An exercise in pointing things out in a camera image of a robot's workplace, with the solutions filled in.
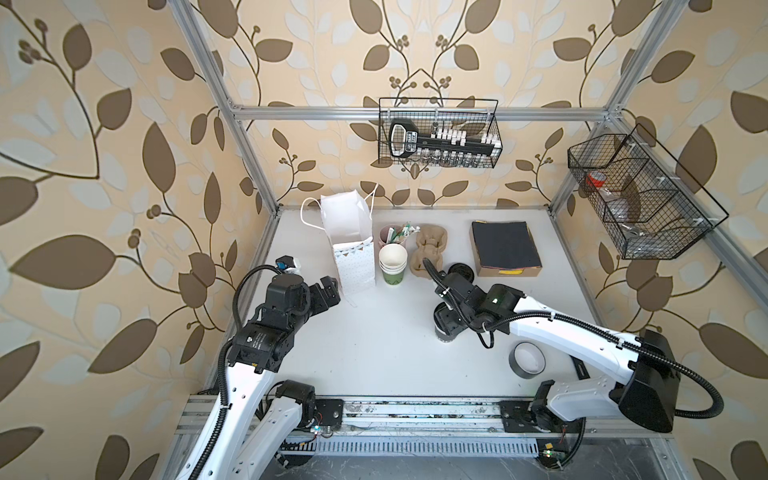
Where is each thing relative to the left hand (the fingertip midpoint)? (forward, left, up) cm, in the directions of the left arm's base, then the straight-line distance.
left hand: (324, 285), depth 72 cm
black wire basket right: (+18, -80, +12) cm, 83 cm away
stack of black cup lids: (+18, -40, -20) cm, 48 cm away
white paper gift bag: (+32, 0, -11) cm, 34 cm away
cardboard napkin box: (+18, -47, -20) cm, 54 cm away
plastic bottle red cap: (+35, -77, +6) cm, 85 cm away
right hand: (-2, -32, -11) cm, 34 cm away
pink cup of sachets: (+21, -16, -5) cm, 26 cm away
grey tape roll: (-9, -55, -23) cm, 61 cm away
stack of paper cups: (+18, -16, -14) cm, 28 cm away
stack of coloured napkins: (+28, -56, -18) cm, 65 cm away
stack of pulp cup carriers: (+28, -29, -18) cm, 44 cm away
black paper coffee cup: (-4, -31, -20) cm, 37 cm away
